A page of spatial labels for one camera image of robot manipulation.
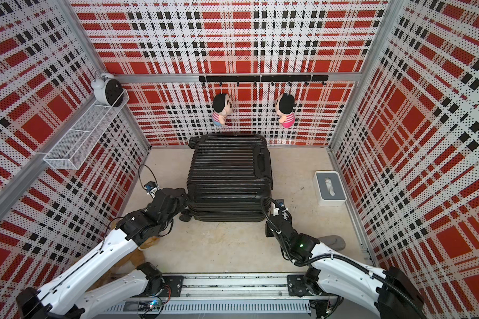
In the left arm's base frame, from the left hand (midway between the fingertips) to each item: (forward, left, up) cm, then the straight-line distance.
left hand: (184, 198), depth 78 cm
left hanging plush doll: (+40, -14, +16) cm, 45 cm away
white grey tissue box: (+13, -65, -14) cm, 68 cm away
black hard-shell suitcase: (+9, -18, +2) cm, 20 cm away
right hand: (-3, -36, -9) cm, 37 cm away
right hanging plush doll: (+43, -43, +12) cm, 62 cm away
